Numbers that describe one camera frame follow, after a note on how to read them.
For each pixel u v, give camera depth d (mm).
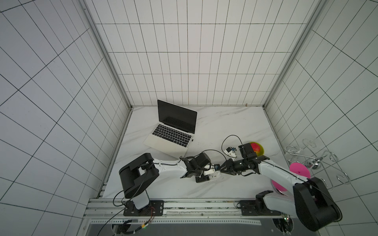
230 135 749
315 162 595
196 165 662
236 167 727
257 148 887
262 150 893
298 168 587
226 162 757
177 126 1069
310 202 407
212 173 739
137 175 466
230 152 795
